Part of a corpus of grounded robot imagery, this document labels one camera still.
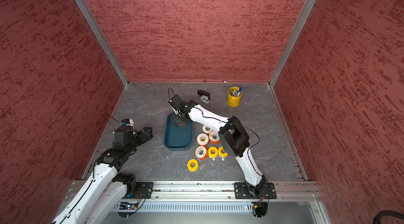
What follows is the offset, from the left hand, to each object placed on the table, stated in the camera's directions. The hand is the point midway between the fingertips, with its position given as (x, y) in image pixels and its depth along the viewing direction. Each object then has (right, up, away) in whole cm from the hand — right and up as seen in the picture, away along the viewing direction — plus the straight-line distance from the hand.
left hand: (145, 135), depth 83 cm
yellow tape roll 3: (+26, -16, -1) cm, 30 cm away
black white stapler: (+32, +21, +27) cm, 47 cm away
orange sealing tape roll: (+34, +1, +12) cm, 36 cm away
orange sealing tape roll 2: (+31, -4, +5) cm, 32 cm away
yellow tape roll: (+37, -10, +3) cm, 38 cm away
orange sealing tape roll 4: (+30, -10, +2) cm, 32 cm away
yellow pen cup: (+50, +23, +10) cm, 56 cm away
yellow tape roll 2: (+42, -11, +2) cm, 43 cm away
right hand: (+18, +7, +9) cm, 21 cm away
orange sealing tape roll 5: (+20, +6, 0) cm, 21 cm away
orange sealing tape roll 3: (+38, -3, +6) cm, 38 cm away
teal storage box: (+16, -4, +10) cm, 19 cm away
